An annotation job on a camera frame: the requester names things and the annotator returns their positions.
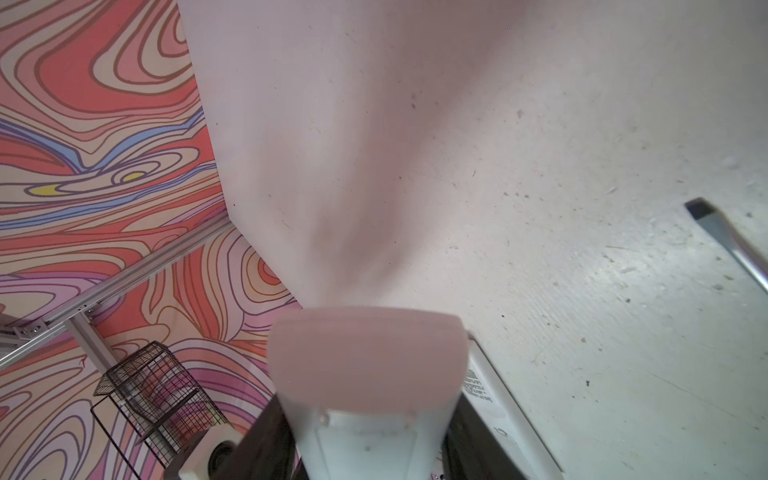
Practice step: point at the orange handled screwdriver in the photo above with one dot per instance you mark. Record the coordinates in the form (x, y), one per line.
(716, 224)

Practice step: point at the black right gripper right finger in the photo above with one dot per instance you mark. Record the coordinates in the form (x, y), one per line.
(470, 450)

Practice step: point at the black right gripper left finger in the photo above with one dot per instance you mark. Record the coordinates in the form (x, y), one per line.
(266, 452)

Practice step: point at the black wire basket left wall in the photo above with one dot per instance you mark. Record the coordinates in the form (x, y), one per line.
(160, 400)

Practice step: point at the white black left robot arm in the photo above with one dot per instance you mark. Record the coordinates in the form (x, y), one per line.
(204, 453)

